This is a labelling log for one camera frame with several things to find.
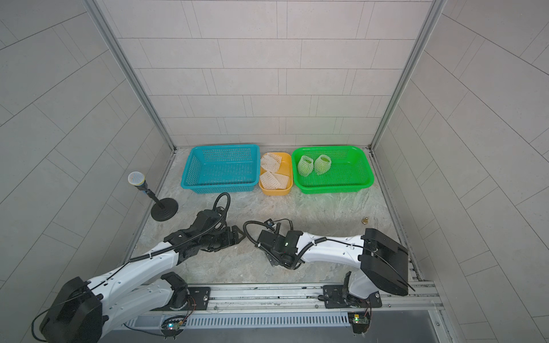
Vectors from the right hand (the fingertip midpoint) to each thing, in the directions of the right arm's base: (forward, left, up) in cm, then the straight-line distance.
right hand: (280, 252), depth 81 cm
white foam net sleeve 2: (+38, -22, +6) cm, 44 cm away
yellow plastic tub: (+37, 0, +3) cm, 37 cm away
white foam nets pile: (+39, +3, +8) cm, 40 cm away
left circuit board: (-21, +33, +4) cm, 39 cm away
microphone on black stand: (+20, +49, +4) cm, 53 cm away
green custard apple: (+37, -14, +7) cm, 40 cm away
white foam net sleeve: (+37, -14, +8) cm, 40 cm away
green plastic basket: (+37, -27, +3) cm, 46 cm away
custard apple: (+38, -22, +6) cm, 44 cm away
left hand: (+5, +14, +4) cm, 15 cm away
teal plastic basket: (+44, +30, +2) cm, 53 cm away
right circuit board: (-22, -25, -2) cm, 34 cm away
